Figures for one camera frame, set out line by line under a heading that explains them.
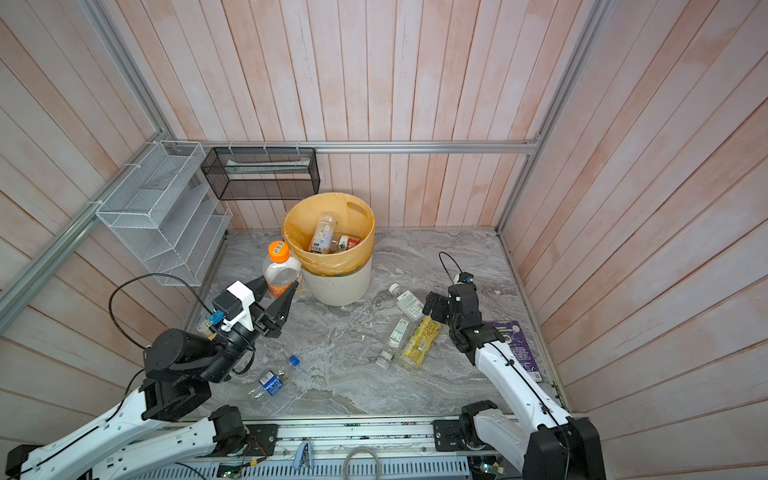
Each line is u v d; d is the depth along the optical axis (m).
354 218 0.93
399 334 0.86
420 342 0.84
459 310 0.63
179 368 0.39
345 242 0.95
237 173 1.03
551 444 0.40
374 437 0.75
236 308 0.42
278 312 0.47
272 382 0.78
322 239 0.90
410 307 0.93
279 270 0.53
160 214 0.72
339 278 0.84
